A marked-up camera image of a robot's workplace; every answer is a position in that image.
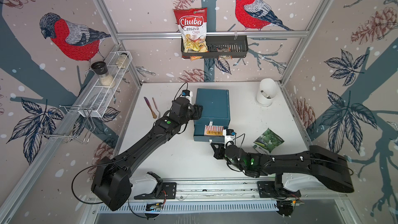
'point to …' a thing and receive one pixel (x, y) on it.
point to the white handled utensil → (264, 93)
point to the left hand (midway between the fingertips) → (202, 106)
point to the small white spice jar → (122, 60)
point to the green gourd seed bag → (267, 142)
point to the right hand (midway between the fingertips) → (210, 145)
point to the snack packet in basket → (224, 50)
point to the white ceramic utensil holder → (269, 85)
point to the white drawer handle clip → (211, 123)
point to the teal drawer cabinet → (215, 103)
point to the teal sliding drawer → (199, 135)
